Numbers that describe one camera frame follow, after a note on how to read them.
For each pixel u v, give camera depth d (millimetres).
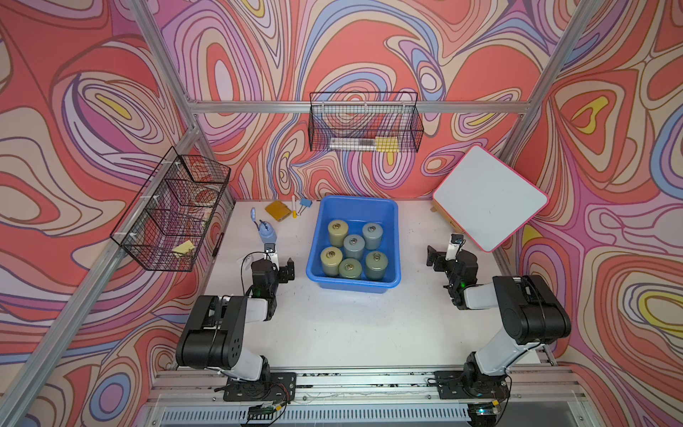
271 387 719
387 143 864
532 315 466
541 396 748
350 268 882
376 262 904
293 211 1150
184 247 719
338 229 984
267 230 993
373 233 984
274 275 737
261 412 716
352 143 822
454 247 805
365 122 960
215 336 449
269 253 798
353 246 939
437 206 1118
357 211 1074
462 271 736
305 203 1193
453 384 734
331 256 907
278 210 1153
